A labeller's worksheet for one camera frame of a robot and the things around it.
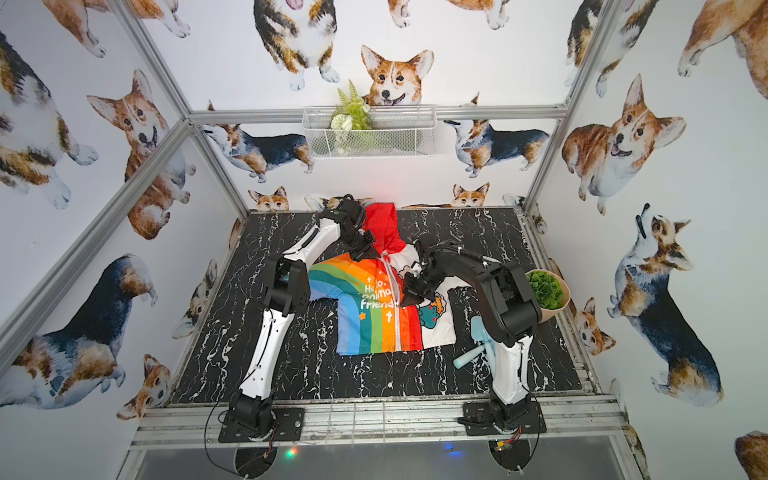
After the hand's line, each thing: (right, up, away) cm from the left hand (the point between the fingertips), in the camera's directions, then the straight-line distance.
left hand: (387, 249), depth 102 cm
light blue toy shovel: (+28, -24, -15) cm, 40 cm away
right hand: (+4, -15, -14) cm, 21 cm away
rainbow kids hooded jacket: (-6, -14, -4) cm, 16 cm away
